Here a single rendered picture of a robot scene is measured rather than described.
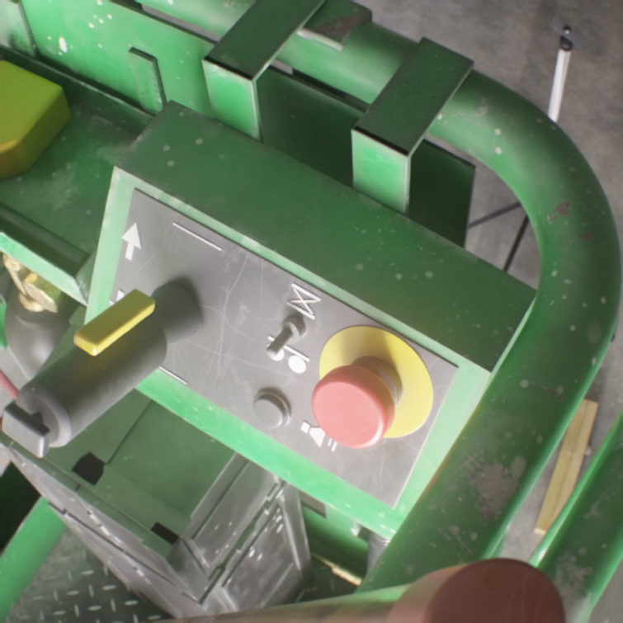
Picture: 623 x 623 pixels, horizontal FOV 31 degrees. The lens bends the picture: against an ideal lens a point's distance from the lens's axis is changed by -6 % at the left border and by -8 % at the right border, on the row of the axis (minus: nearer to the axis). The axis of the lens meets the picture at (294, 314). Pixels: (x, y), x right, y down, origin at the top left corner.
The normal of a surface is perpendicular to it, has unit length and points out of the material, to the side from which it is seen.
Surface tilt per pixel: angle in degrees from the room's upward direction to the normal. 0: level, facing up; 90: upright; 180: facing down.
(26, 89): 0
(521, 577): 16
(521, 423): 9
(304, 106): 90
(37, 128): 90
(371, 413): 58
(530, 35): 0
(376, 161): 90
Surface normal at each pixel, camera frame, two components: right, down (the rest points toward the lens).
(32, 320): -0.10, -0.17
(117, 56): -0.55, 0.77
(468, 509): 0.07, -0.34
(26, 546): 0.84, 0.48
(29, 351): -0.37, 0.49
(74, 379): 0.50, -0.58
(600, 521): -0.18, -0.49
